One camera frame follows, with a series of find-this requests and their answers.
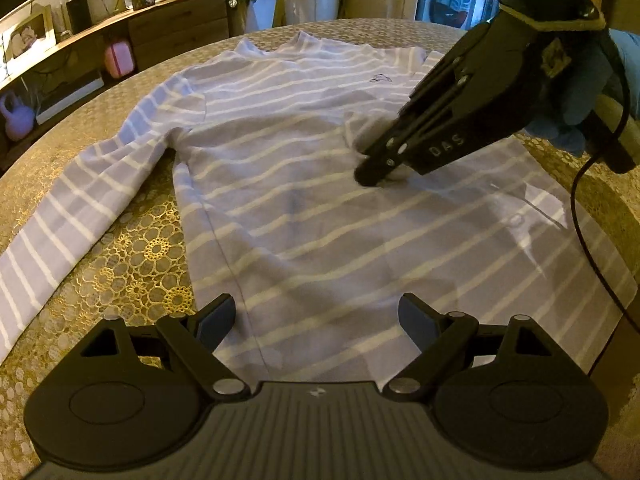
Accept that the lace tablecloth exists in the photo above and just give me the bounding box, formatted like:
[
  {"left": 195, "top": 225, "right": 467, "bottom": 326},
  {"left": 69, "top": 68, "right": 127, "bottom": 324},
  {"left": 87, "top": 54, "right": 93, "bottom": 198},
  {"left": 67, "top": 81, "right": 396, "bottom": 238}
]
[{"left": 0, "top": 18, "right": 640, "bottom": 480}]

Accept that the purple kettlebell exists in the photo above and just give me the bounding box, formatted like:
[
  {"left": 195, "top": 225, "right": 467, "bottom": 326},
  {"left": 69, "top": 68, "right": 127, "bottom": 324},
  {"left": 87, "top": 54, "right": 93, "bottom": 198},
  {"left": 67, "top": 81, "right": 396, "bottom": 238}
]
[{"left": 0, "top": 91, "right": 35, "bottom": 142}]

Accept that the black cable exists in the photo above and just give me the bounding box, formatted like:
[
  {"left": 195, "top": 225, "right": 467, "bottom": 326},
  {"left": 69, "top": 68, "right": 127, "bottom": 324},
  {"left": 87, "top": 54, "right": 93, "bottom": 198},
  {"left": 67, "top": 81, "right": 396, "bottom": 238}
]
[{"left": 569, "top": 29, "right": 640, "bottom": 336}]

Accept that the lavender white striped shirt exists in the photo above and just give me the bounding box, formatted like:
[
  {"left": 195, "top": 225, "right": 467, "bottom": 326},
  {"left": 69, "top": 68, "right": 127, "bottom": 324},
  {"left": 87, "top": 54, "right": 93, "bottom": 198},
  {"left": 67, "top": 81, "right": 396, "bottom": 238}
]
[{"left": 0, "top": 30, "right": 639, "bottom": 391}]

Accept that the framed photo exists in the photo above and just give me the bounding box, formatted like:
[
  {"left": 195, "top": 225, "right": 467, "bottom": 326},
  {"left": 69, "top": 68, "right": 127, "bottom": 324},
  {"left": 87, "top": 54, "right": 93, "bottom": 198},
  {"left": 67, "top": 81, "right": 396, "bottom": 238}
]
[{"left": 2, "top": 6, "right": 56, "bottom": 73}]

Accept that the pink container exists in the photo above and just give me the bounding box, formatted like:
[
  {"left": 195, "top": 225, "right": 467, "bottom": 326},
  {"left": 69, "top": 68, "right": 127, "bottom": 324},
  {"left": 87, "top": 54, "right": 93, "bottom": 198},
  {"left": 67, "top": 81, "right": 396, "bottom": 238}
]
[{"left": 104, "top": 40, "right": 136, "bottom": 79}]

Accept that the long wooden sideboard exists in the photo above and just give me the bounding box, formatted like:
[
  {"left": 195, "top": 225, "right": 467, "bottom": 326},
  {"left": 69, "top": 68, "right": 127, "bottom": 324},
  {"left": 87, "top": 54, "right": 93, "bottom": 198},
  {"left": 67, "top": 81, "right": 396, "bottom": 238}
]
[{"left": 1, "top": 0, "right": 230, "bottom": 171}]

